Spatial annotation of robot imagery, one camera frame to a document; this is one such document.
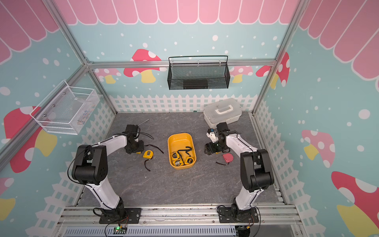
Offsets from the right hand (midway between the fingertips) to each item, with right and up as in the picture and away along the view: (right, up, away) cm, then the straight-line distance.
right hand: (211, 149), depth 93 cm
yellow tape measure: (-41, -4, +1) cm, 41 cm away
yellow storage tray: (-19, +3, +7) cm, 20 cm away
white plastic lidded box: (+13, +26, +13) cm, 32 cm away
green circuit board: (-49, -37, -20) cm, 65 cm away
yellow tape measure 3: (-14, -7, -2) cm, 15 cm away
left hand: (-48, -2, +4) cm, 48 cm away
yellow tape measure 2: (-21, -8, -4) cm, 22 cm away
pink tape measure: (+11, -5, +1) cm, 12 cm away
